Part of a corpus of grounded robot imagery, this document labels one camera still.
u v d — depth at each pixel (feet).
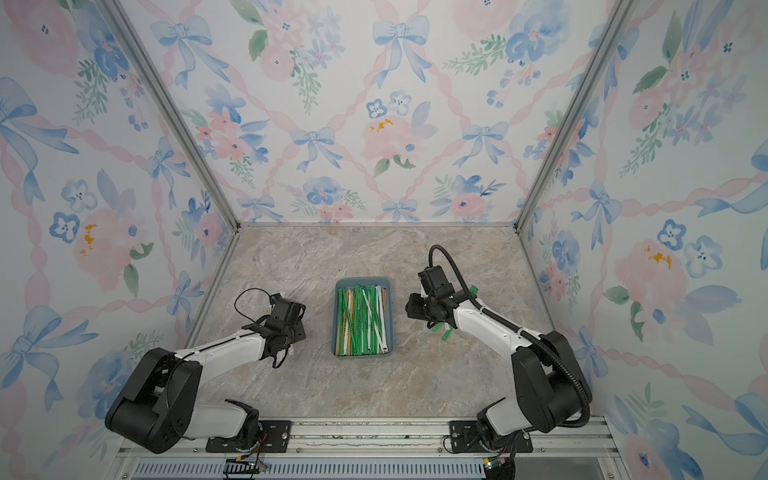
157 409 1.39
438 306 2.17
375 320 3.04
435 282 2.27
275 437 2.43
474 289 3.36
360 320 3.05
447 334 3.03
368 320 3.05
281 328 2.33
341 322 3.04
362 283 3.30
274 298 2.68
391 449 2.39
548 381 1.42
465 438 2.40
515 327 1.63
